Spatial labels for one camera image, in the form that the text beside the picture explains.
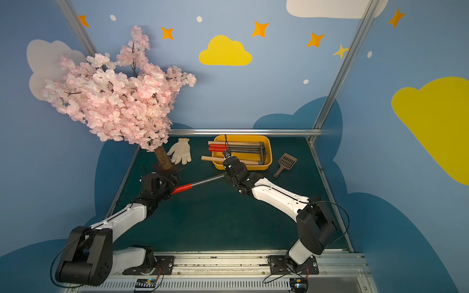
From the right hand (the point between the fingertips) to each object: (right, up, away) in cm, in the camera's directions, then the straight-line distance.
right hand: (236, 165), depth 86 cm
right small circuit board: (+25, -48, -13) cm, 56 cm away
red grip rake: (-10, +9, +18) cm, 23 cm away
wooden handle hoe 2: (-9, +2, +16) cm, 18 cm away
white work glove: (-35, +7, +28) cm, 46 cm away
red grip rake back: (-10, +9, +18) cm, 23 cm away
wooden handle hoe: (-1, +13, +32) cm, 35 cm away
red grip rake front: (-23, -11, +2) cm, 25 cm away
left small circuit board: (-37, -48, -13) cm, 62 cm away
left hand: (-30, -6, +4) cm, 30 cm away
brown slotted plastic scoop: (+32, +1, +25) cm, 40 cm away
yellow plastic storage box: (+8, +4, +25) cm, 26 cm away
